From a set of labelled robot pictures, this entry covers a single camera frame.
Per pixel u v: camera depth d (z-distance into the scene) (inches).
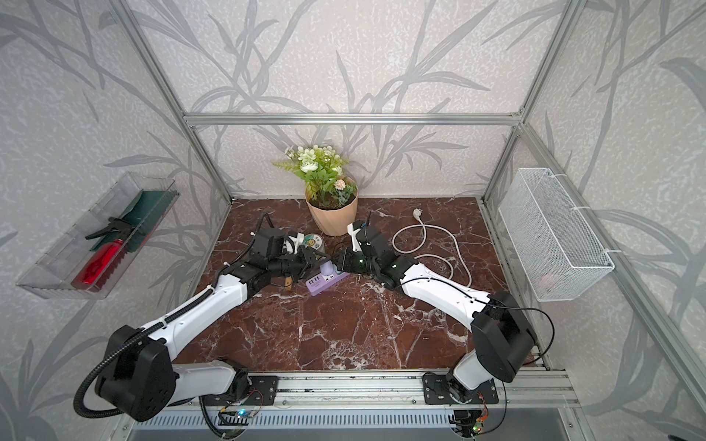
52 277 22.7
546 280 28.5
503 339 16.8
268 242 24.8
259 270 24.1
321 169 35.6
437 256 40.1
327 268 30.9
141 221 25.8
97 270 23.3
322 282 36.5
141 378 15.8
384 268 24.2
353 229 29.5
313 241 37.9
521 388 29.7
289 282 36.5
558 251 23.9
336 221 39.2
